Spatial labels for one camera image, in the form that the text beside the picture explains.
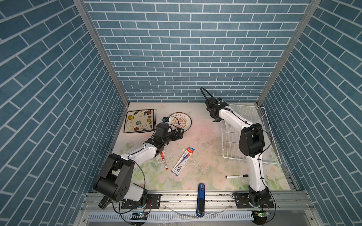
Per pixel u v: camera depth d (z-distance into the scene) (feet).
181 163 2.84
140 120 3.45
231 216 2.53
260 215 2.35
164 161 2.88
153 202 2.42
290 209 2.42
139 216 2.37
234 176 2.71
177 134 2.64
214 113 2.47
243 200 2.41
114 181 1.40
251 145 1.89
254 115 3.54
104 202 2.31
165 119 2.63
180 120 3.56
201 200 2.45
